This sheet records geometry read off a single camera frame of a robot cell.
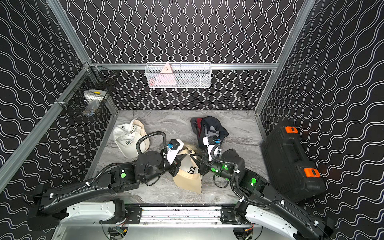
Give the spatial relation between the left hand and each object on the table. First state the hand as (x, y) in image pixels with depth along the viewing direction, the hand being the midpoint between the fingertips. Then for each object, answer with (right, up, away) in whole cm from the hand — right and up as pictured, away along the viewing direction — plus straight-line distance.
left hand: (186, 151), depth 62 cm
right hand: (+2, -1, 0) cm, 2 cm away
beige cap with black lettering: (+1, -14, +12) cm, 19 cm away
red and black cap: (+6, +11, +41) cm, 43 cm away
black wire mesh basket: (-61, +42, +33) cm, 81 cm away
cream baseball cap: (-29, -2, +35) cm, 46 cm away
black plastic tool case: (+47, -4, +11) cm, 49 cm away
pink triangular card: (-13, +40, +28) cm, 51 cm away
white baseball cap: (-43, +4, +41) cm, 60 cm away
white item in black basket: (-52, +26, +20) cm, 61 cm away
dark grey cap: (+17, +9, +44) cm, 48 cm away
